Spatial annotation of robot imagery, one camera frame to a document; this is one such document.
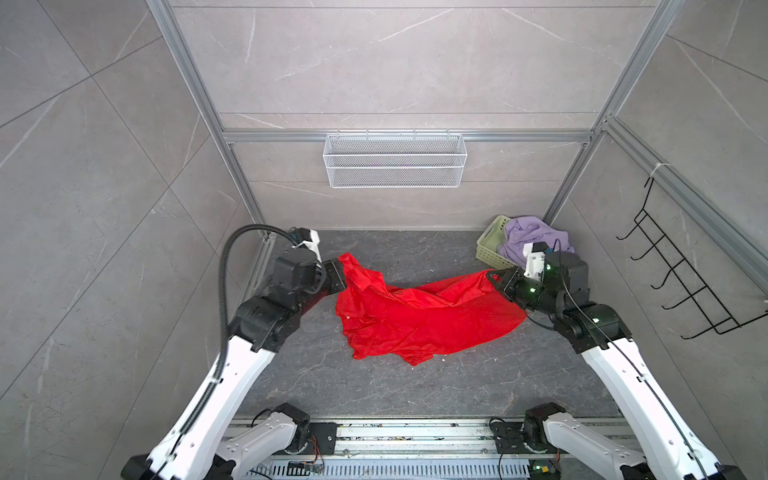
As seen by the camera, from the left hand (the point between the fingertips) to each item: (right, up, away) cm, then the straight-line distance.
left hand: (344, 258), depth 67 cm
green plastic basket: (+49, +6, +48) cm, 69 cm away
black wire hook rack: (+77, -12, -8) cm, 78 cm away
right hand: (+33, -3, +4) cm, 34 cm away
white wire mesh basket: (+12, +33, +34) cm, 49 cm away
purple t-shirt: (+60, +10, +43) cm, 75 cm away
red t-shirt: (+18, -20, +26) cm, 38 cm away
